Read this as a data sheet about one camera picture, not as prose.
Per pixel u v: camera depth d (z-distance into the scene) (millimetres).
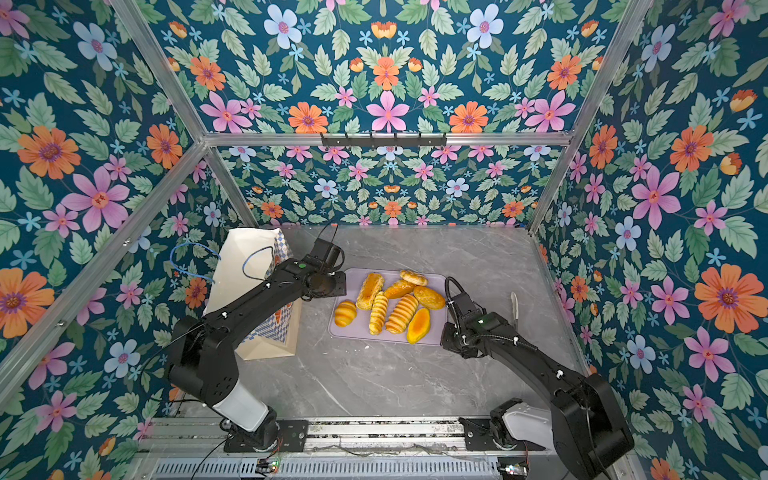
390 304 946
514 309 922
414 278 958
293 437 734
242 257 929
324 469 702
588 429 386
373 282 987
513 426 616
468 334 602
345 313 930
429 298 937
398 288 946
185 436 751
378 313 901
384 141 927
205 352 441
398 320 904
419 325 904
